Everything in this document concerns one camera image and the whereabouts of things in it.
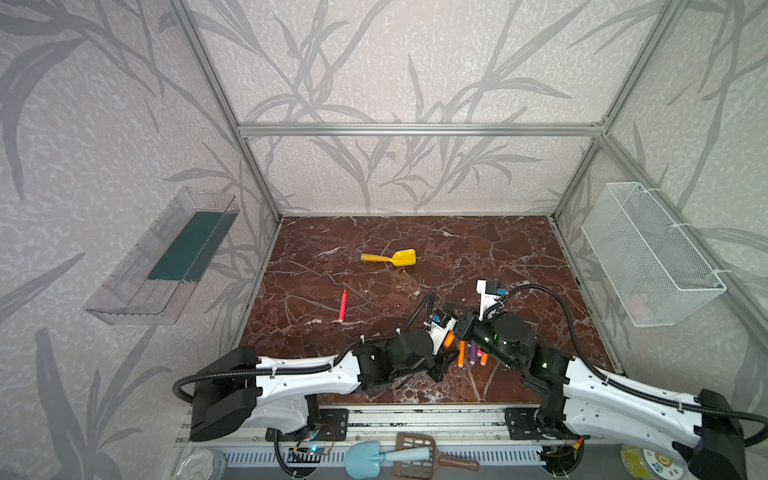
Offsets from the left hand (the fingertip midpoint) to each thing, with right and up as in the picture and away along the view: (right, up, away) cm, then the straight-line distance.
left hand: (461, 344), depth 72 cm
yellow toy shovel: (-14, +19, +37) cm, 43 cm away
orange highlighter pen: (-3, +2, -3) cm, 5 cm away
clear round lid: (-57, -24, -7) cm, 63 cm away
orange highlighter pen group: (+3, -7, +13) cm, 15 cm away
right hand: (-5, +11, 0) cm, 12 cm away
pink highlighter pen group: (-33, +4, +23) cm, 41 cm away
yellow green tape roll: (+37, -22, -9) cm, 44 cm away
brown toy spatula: (-9, -28, -4) cm, 29 cm away
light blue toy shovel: (-23, -25, -4) cm, 34 cm away
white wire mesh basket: (+40, +18, -9) cm, 45 cm away
